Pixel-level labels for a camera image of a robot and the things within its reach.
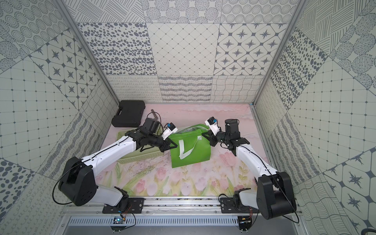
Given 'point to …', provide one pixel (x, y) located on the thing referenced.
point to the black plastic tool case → (129, 114)
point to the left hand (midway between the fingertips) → (176, 142)
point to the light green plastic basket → (137, 155)
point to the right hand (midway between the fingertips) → (204, 134)
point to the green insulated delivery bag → (192, 147)
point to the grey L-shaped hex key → (154, 114)
